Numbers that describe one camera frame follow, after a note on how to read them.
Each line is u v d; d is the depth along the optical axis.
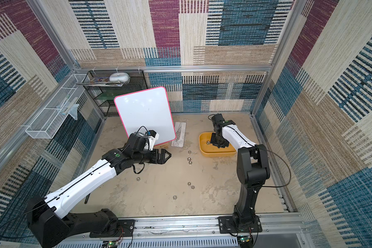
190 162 0.96
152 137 0.69
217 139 0.81
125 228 0.73
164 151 0.69
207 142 1.03
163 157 0.67
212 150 1.00
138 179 0.89
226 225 0.73
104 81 0.92
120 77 0.89
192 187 0.86
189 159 0.97
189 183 0.87
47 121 0.73
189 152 0.99
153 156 0.67
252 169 0.50
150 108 0.87
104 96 0.99
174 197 0.83
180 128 1.12
